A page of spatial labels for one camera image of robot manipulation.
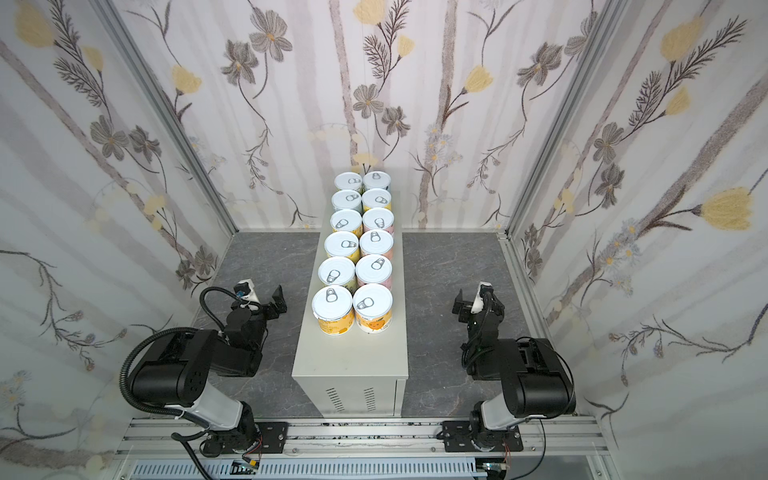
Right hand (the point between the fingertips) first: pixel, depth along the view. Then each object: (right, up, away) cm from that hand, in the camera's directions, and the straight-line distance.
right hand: (473, 287), depth 89 cm
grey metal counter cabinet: (-32, -11, -38) cm, 50 cm away
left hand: (-65, +2, +1) cm, 65 cm away
